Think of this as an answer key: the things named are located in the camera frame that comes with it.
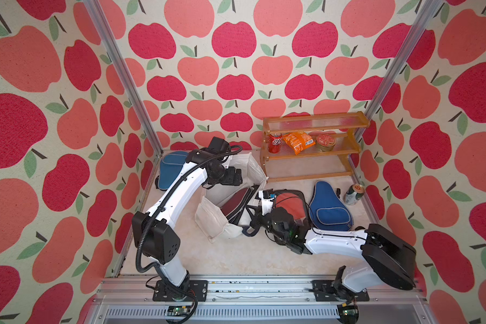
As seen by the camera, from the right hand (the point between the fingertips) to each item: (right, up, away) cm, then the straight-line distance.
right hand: (246, 210), depth 79 cm
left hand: (-5, +11, +1) cm, 12 cm away
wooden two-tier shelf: (+34, +29, +23) cm, 50 cm away
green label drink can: (+49, +5, +12) cm, 51 cm away
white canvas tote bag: (-15, -1, -2) cm, 15 cm away
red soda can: (+14, +29, +14) cm, 35 cm away
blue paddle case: (+38, -4, +13) cm, 41 cm away
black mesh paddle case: (+24, +1, +17) cm, 29 cm away
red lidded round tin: (+40, +30, +19) cm, 53 cm away
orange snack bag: (+26, +31, +19) cm, 45 cm away
